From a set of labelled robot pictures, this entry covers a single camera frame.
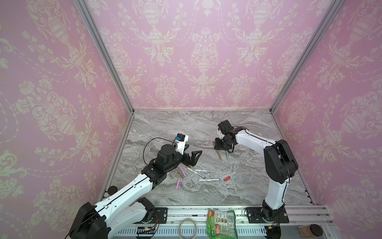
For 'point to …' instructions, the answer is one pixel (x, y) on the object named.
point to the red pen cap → (227, 178)
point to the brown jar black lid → (310, 230)
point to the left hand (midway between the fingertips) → (196, 150)
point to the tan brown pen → (217, 151)
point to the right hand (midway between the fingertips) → (217, 147)
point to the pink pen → (182, 170)
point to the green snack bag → (221, 224)
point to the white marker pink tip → (209, 179)
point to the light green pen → (227, 155)
